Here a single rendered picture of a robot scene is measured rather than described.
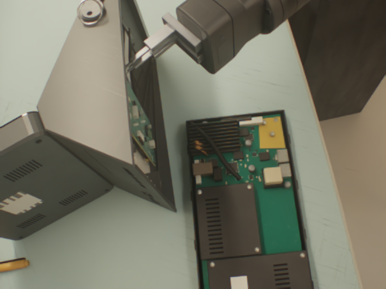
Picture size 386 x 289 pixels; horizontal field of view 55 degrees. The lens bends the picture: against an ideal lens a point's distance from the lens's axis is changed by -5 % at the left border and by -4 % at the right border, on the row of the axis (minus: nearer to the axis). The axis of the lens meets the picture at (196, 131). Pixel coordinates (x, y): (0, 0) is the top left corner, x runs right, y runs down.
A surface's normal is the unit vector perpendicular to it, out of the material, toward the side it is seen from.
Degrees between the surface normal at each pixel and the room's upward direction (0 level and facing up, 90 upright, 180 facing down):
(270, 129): 0
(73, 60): 0
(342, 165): 0
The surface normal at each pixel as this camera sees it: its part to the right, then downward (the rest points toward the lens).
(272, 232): -0.11, -0.36
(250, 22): 0.55, 0.76
